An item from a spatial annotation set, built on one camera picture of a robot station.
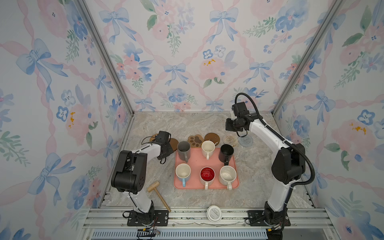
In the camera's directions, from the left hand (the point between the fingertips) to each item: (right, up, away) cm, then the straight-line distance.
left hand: (169, 151), depth 98 cm
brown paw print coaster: (+17, +6, +5) cm, 19 cm away
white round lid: (+26, -25, -28) cm, 45 cm away
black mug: (+36, -1, -4) cm, 36 cm away
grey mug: (+10, +3, -10) cm, 14 cm away
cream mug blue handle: (+10, -11, -11) cm, 18 cm away
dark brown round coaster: (+29, +9, +9) cm, 32 cm away
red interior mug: (+24, -13, -12) cm, 29 cm away
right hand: (+37, +17, -6) cm, 41 cm away
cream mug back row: (+25, +3, -5) cm, 26 cm away
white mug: (+36, -12, -11) cm, 39 cm away
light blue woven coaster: (+52, +6, +5) cm, 53 cm away
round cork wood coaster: (+4, +6, -7) cm, 10 cm away
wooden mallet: (-6, -18, -15) cm, 24 cm away
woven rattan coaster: (-5, +10, -19) cm, 22 cm away
